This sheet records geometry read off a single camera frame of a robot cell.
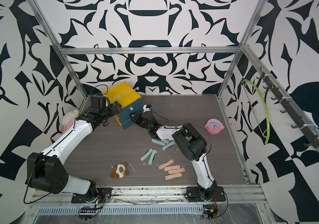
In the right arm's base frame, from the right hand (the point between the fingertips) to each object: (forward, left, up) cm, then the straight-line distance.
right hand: (130, 114), depth 91 cm
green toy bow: (-23, -70, +12) cm, 75 cm away
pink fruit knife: (-30, -26, -14) cm, 42 cm away
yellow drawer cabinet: (+12, +4, +7) cm, 14 cm away
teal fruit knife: (-22, -11, -13) cm, 27 cm away
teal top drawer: (+2, -4, +5) cm, 6 cm away
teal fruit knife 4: (-15, -25, -14) cm, 32 cm away
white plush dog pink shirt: (-1, +42, -5) cm, 43 cm away
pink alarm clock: (-2, -57, -13) cm, 58 cm away
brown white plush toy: (-32, +4, -11) cm, 34 cm away
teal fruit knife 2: (-23, -14, -14) cm, 30 cm away
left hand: (+1, +8, +7) cm, 11 cm away
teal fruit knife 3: (-13, -18, -14) cm, 26 cm away
